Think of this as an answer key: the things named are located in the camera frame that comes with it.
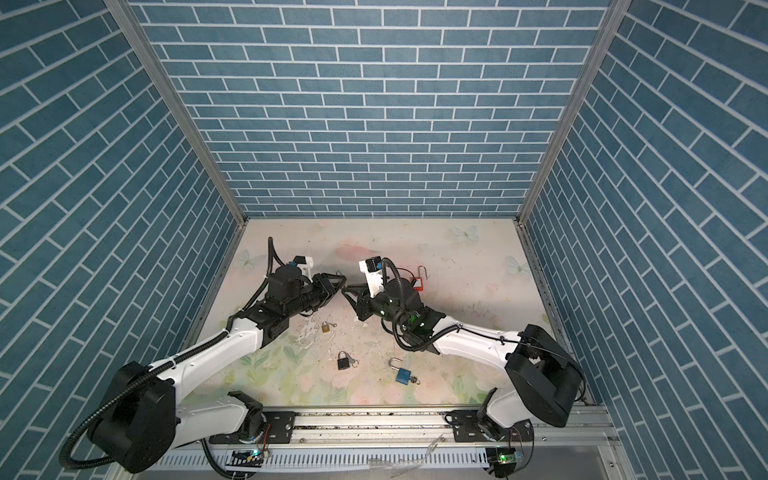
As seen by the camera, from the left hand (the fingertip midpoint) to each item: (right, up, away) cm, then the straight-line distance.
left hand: (347, 281), depth 82 cm
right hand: (0, -1, -7) cm, 7 cm away
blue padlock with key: (+16, -27, +1) cm, 31 cm away
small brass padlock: (-8, -15, +10) cm, 20 cm away
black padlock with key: (-1, -23, +3) cm, 24 cm away
